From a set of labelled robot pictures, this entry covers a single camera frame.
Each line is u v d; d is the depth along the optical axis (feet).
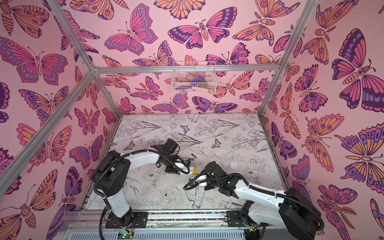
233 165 3.03
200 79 3.13
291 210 1.35
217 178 2.02
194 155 3.18
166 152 2.35
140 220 2.41
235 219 2.35
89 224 2.40
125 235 2.37
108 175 1.56
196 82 3.05
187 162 2.61
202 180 2.24
